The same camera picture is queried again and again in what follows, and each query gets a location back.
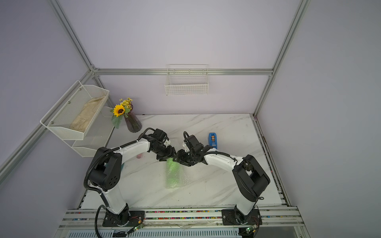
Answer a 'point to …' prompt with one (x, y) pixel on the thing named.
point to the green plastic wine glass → (172, 174)
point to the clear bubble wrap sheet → (185, 177)
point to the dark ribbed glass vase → (133, 121)
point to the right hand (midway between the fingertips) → (177, 162)
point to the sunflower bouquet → (119, 110)
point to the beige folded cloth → (82, 123)
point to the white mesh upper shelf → (72, 116)
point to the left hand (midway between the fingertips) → (173, 159)
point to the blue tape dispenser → (213, 140)
